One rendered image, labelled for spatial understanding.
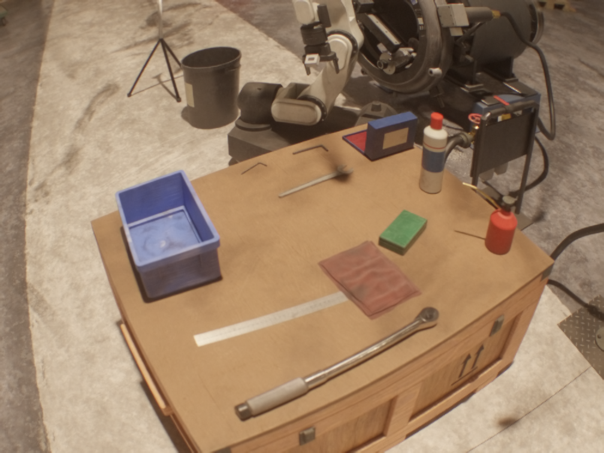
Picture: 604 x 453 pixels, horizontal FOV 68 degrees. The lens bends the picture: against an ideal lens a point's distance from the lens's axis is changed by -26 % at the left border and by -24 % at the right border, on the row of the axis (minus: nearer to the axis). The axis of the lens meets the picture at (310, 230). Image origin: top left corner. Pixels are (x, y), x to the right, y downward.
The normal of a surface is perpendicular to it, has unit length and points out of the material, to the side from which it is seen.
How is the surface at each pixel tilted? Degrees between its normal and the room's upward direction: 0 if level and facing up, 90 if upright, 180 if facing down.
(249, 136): 0
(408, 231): 0
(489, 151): 90
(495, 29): 83
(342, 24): 90
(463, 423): 0
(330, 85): 90
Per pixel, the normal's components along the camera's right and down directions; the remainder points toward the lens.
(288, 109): -0.30, 0.61
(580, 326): 0.00, -0.77
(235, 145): -0.61, 0.51
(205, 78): -0.08, 0.68
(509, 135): 0.52, 0.55
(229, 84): 0.76, 0.46
